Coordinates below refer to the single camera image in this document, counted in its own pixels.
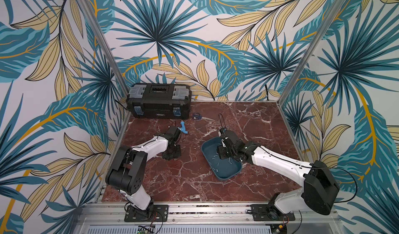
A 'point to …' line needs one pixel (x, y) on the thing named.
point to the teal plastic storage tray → (223, 168)
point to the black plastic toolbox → (159, 101)
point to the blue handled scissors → (197, 116)
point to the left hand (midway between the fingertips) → (175, 157)
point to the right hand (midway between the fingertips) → (220, 148)
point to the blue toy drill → (182, 129)
